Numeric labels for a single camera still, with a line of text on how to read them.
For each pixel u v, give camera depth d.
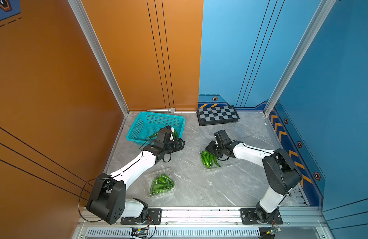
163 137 0.65
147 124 1.12
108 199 0.42
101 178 0.43
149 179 0.85
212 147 0.85
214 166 0.91
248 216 0.72
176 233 0.73
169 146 0.71
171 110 1.19
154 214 0.75
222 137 0.74
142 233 0.71
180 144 0.77
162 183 0.81
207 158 0.90
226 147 0.72
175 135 1.05
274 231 0.69
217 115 1.14
